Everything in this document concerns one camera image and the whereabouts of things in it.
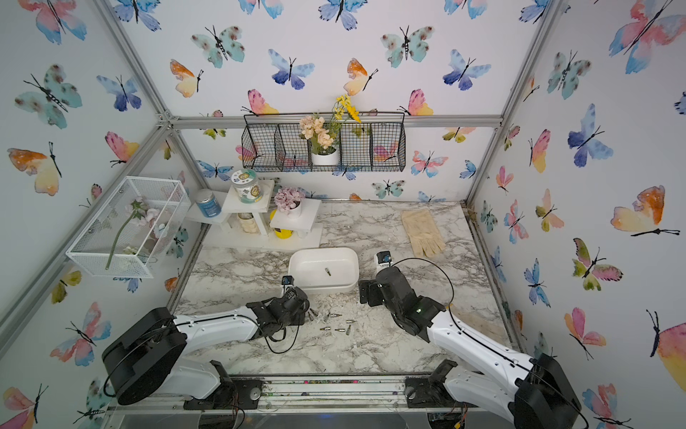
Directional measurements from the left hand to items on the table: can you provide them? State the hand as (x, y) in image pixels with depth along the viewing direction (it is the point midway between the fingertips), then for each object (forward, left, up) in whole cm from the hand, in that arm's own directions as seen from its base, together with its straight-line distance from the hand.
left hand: (304, 310), depth 90 cm
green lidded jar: (+28, +16, +30) cm, 44 cm away
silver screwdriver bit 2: (-2, -10, 0) cm, 10 cm away
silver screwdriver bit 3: (-6, -7, 0) cm, 9 cm away
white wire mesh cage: (+12, +44, +29) cm, 54 cm away
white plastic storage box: (+15, -6, +1) cm, 16 cm away
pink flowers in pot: (+26, +4, +26) cm, 37 cm away
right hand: (+4, -23, +15) cm, 27 cm away
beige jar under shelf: (+32, +24, +8) cm, 41 cm away
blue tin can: (+29, +32, +22) cm, 48 cm away
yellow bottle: (+28, +10, +6) cm, 31 cm away
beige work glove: (+31, -45, 0) cm, 55 cm away
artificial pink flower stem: (+16, +43, +31) cm, 55 cm away
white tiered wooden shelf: (+32, +34, +2) cm, 47 cm away
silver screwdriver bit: (+14, -7, 0) cm, 16 cm away
